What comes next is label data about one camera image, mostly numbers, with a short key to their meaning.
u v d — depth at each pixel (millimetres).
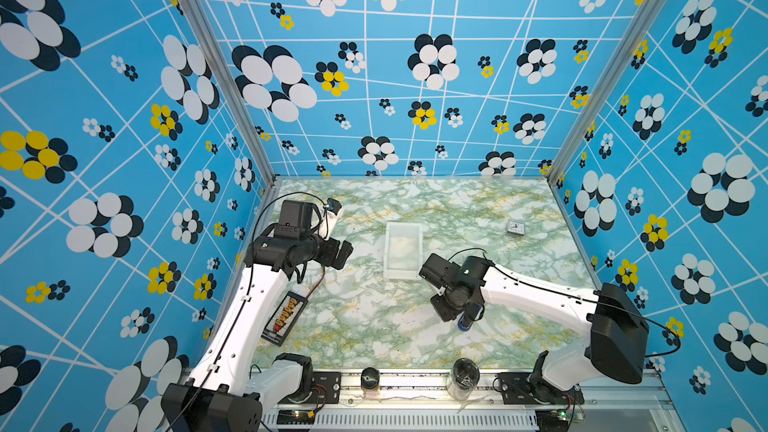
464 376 660
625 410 736
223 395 371
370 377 665
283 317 841
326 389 728
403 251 983
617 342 404
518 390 725
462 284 568
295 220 559
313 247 615
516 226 1031
